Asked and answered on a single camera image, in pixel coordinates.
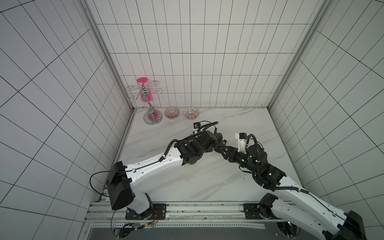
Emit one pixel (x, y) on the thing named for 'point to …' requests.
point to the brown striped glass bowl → (171, 113)
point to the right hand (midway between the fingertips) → (219, 145)
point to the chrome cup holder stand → (151, 117)
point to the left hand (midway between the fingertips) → (204, 144)
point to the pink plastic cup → (146, 94)
